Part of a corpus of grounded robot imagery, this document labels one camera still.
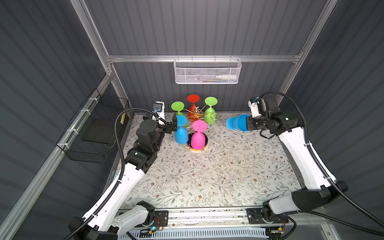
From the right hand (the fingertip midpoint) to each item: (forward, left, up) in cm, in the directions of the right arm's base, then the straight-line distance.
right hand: (251, 121), depth 74 cm
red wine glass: (+8, +29, -2) cm, 30 cm away
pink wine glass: (-4, +27, -9) cm, 28 cm away
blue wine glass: (0, +36, -9) cm, 37 cm away
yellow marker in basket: (+7, +69, -4) cm, 69 cm away
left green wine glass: (+13, +38, -1) cm, 40 cm away
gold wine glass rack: (+10, +25, -3) cm, 26 cm away
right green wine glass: (+16, +19, -12) cm, 28 cm away
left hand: (-2, +42, +9) cm, 43 cm away
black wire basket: (-9, +77, 0) cm, 78 cm away
